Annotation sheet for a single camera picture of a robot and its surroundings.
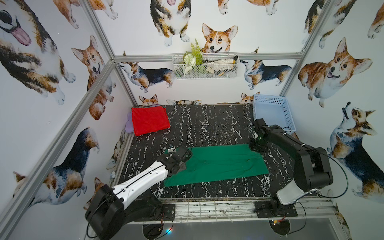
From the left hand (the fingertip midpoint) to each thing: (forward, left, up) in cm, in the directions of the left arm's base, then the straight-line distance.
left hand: (180, 160), depth 84 cm
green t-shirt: (+2, -18, -9) cm, 20 cm away
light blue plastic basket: (+45, -72, -9) cm, 85 cm away
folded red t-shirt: (+34, +26, -5) cm, 43 cm away
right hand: (+7, -42, 0) cm, 43 cm away
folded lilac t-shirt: (+29, +39, -7) cm, 49 cm away
